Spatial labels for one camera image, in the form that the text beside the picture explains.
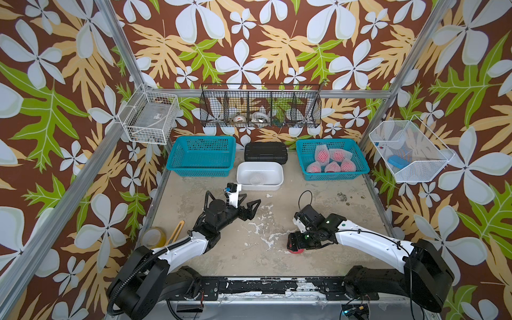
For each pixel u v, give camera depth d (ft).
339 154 3.65
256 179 3.42
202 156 3.90
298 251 2.68
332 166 3.42
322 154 3.64
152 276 1.37
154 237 2.89
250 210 2.36
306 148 3.77
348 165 3.42
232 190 2.31
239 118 3.14
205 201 2.08
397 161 2.63
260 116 3.23
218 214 2.05
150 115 2.83
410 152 2.70
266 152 3.75
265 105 3.16
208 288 2.43
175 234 2.89
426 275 1.35
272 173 3.54
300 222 2.27
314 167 3.43
